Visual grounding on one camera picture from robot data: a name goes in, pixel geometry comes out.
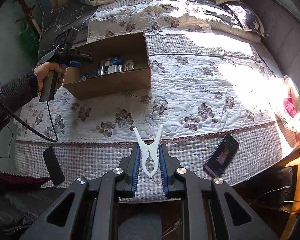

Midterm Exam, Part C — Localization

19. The white plastic clothespin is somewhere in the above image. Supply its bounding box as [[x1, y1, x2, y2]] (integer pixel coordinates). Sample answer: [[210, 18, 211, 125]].
[[133, 125, 163, 178]]

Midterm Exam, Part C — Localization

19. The white power adapter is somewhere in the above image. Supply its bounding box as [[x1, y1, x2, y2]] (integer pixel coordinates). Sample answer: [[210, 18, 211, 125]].
[[108, 64, 119, 74]]

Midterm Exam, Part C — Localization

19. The blue white tissue pack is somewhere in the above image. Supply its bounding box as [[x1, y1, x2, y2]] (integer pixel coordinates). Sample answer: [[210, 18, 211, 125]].
[[105, 56, 121, 66]]

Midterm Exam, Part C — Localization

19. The person's left forearm dark sleeve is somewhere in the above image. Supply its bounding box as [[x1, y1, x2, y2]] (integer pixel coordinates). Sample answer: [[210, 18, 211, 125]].
[[0, 71, 38, 132]]

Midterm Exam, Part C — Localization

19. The person's left hand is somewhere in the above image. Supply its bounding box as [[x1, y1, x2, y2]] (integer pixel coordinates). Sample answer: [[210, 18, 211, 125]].
[[33, 62, 67, 92]]

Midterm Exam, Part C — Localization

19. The dark star patterned blanket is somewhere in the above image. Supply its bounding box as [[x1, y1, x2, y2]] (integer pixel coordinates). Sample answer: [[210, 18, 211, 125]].
[[38, 2, 97, 59]]

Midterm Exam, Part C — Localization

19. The green bag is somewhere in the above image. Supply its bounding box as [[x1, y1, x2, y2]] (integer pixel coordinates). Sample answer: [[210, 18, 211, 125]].
[[18, 17, 39, 59]]

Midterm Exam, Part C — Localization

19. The brown cardboard box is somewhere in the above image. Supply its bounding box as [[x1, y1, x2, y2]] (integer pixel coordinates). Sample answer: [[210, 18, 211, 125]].
[[63, 33, 151, 100]]

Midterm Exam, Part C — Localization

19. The smartphone with lit screen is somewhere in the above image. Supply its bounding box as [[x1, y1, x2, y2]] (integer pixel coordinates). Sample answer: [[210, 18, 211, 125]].
[[203, 133, 239, 178]]

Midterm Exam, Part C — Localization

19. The wooden coat rack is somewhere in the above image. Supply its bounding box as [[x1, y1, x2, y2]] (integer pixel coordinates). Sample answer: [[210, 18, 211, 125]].
[[12, 0, 42, 36]]

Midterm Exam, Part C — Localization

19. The floral quilted bedspread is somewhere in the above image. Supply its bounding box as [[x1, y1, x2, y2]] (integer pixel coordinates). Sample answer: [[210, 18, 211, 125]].
[[15, 0, 299, 186]]

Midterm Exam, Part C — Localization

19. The wooden bedside table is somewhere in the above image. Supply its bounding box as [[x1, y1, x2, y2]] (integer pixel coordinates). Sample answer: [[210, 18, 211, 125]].
[[277, 148, 300, 239]]

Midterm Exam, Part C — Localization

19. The pink white plastic bag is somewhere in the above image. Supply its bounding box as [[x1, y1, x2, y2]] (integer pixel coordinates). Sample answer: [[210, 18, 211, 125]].
[[272, 75, 300, 133]]

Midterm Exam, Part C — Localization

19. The star patterned pillow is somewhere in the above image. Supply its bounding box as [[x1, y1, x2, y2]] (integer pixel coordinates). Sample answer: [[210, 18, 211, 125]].
[[221, 1, 264, 37]]

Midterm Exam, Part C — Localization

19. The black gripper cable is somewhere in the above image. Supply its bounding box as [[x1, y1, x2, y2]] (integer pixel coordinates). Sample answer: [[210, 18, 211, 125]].
[[0, 89, 59, 143]]

